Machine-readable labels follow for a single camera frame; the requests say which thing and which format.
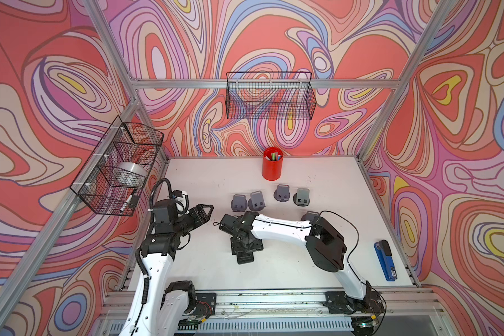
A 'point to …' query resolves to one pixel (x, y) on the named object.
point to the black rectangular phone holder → (246, 257)
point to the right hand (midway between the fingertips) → (246, 255)
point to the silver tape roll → (129, 173)
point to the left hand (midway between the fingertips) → (208, 211)
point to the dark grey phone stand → (302, 197)
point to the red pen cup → (272, 163)
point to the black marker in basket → (124, 206)
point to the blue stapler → (383, 251)
